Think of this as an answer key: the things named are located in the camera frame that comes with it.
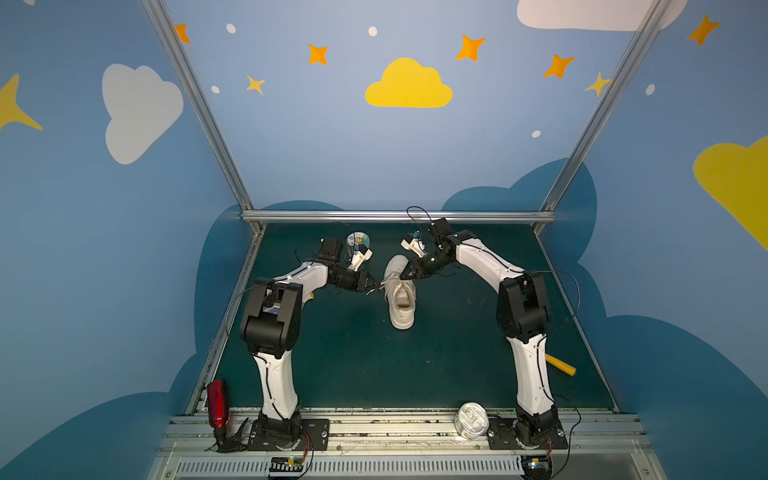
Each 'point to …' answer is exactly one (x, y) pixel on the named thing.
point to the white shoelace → (392, 280)
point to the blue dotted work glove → (307, 293)
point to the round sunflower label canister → (356, 238)
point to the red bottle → (218, 401)
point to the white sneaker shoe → (400, 293)
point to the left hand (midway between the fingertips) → (375, 283)
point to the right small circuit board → (537, 467)
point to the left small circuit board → (286, 464)
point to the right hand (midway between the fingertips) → (407, 274)
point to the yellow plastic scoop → (560, 365)
